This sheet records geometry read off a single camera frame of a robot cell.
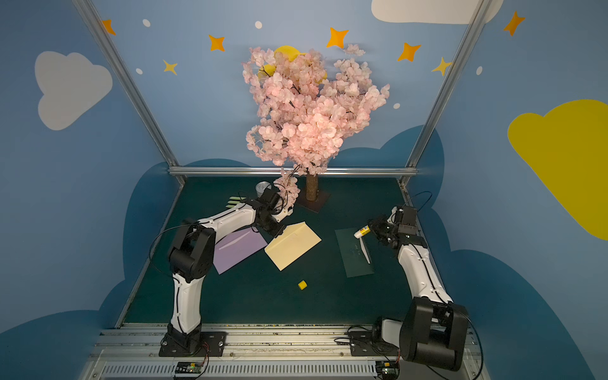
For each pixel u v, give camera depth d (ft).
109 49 2.51
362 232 2.76
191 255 1.77
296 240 3.29
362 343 2.45
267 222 2.76
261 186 3.65
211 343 2.46
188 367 2.35
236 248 3.14
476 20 2.34
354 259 3.09
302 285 2.82
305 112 2.45
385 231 2.40
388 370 2.40
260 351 2.40
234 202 3.66
